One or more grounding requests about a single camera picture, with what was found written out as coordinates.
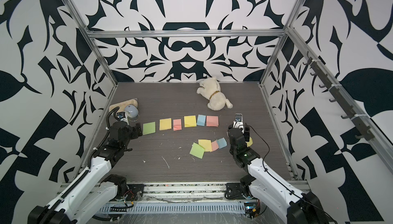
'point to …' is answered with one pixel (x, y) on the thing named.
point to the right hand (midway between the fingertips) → (240, 122)
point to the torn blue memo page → (222, 142)
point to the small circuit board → (252, 209)
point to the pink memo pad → (212, 120)
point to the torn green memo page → (197, 150)
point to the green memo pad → (149, 128)
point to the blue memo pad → (201, 120)
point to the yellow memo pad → (190, 121)
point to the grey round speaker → (132, 112)
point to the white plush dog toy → (210, 88)
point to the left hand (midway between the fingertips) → (129, 122)
